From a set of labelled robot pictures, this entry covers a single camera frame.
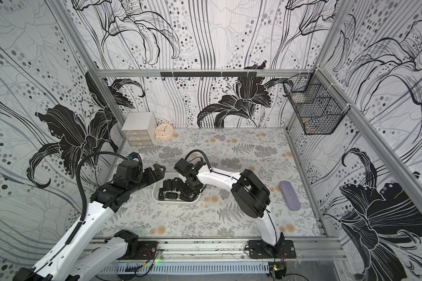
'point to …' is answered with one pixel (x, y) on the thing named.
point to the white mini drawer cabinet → (139, 128)
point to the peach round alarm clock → (163, 132)
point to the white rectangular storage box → (173, 189)
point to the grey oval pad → (290, 196)
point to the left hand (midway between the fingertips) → (161, 175)
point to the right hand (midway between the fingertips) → (189, 189)
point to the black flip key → (176, 183)
